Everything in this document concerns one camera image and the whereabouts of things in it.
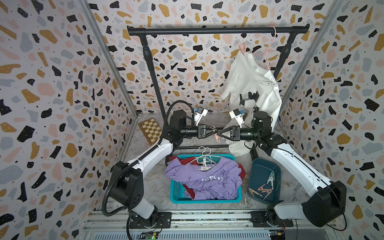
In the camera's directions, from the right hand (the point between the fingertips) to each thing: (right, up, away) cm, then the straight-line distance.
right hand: (220, 136), depth 68 cm
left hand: (-1, +2, +2) cm, 3 cm away
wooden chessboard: (-45, +2, +41) cm, 61 cm away
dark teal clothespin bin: (+28, -28, +19) cm, 44 cm away
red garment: (-21, -14, +13) cm, 29 cm away
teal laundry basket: (-21, -30, +11) cm, 38 cm away
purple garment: (+1, -24, +12) cm, 26 cm away
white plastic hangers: (-6, -13, +15) cm, 21 cm away
